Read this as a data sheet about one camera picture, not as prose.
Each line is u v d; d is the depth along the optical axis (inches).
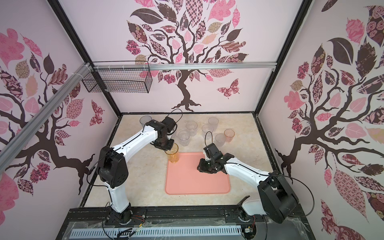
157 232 27.4
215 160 25.6
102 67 35.8
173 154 32.1
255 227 27.9
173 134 29.9
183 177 34.6
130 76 37.3
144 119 39.7
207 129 41.9
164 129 25.8
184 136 40.3
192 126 42.5
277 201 16.4
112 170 18.9
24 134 21.3
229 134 39.5
